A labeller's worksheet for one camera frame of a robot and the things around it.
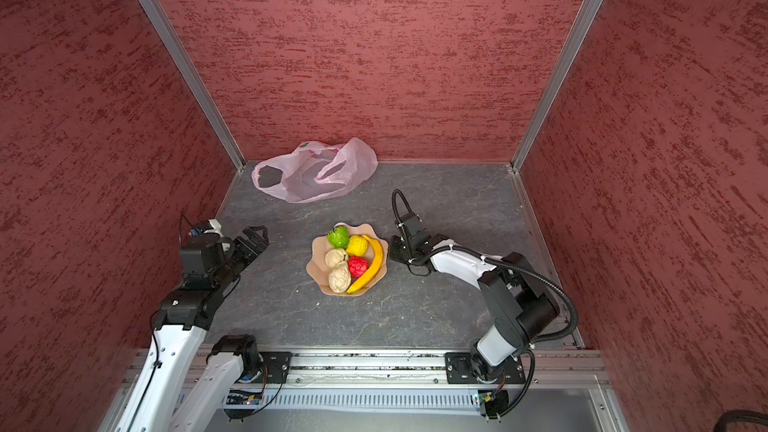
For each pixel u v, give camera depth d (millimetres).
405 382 735
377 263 870
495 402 715
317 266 891
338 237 885
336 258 873
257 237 673
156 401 417
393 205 725
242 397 723
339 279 809
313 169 1188
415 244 708
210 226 657
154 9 784
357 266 852
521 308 449
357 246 897
